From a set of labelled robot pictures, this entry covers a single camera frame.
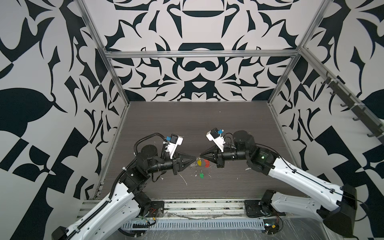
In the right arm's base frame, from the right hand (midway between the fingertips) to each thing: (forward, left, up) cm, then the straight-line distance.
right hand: (202, 156), depth 64 cm
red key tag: (0, -3, -8) cm, 9 cm away
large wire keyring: (-1, +1, -10) cm, 10 cm away
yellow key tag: (-1, +1, -5) cm, 5 cm away
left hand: (-1, +2, +2) cm, 3 cm away
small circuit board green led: (-22, -32, -28) cm, 48 cm away
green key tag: (-1, 0, -20) cm, 21 cm away
